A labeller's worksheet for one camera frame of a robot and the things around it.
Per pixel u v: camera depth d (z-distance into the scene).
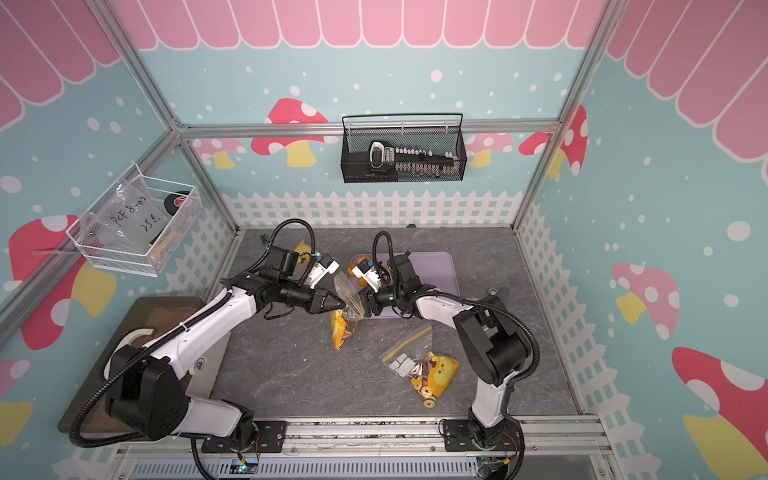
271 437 0.74
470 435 0.66
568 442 0.74
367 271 0.78
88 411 0.38
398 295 0.74
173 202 0.81
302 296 0.69
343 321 0.77
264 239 1.16
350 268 0.78
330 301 0.73
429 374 0.79
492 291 1.00
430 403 0.78
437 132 0.92
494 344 0.49
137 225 0.71
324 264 0.73
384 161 0.87
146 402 0.42
